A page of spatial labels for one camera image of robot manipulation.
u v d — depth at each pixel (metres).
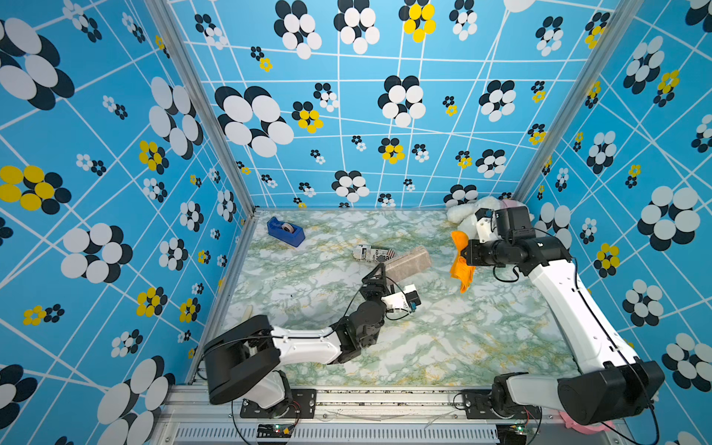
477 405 0.72
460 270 0.74
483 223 0.69
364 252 1.02
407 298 0.66
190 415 0.73
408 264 0.74
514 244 0.56
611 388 0.37
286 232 1.05
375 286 0.68
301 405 0.74
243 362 0.43
